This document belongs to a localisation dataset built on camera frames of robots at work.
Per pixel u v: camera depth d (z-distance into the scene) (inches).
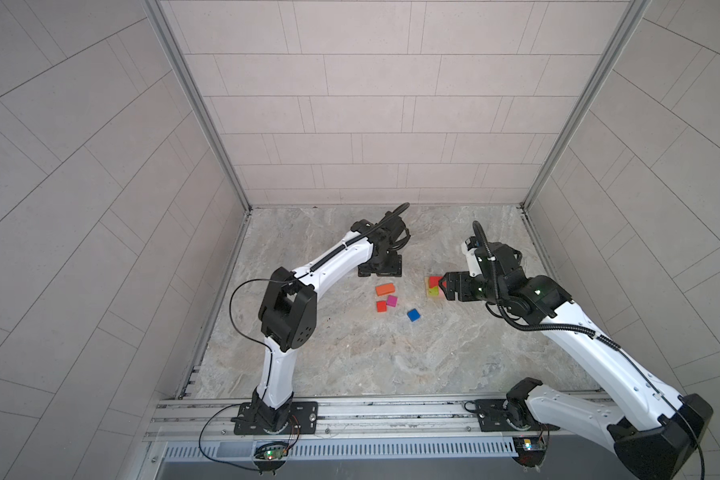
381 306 35.4
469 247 26.2
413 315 34.9
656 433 14.6
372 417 28.5
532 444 27.1
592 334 17.0
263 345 20.7
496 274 21.1
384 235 25.3
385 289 36.9
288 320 19.2
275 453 25.1
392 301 36.2
